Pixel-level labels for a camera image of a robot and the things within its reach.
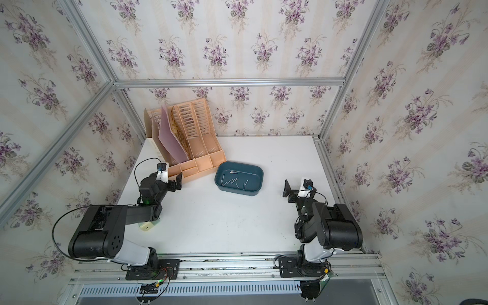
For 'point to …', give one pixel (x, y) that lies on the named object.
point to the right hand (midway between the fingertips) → (298, 181)
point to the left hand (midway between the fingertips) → (173, 172)
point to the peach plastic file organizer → (195, 127)
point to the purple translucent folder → (168, 138)
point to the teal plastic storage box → (239, 178)
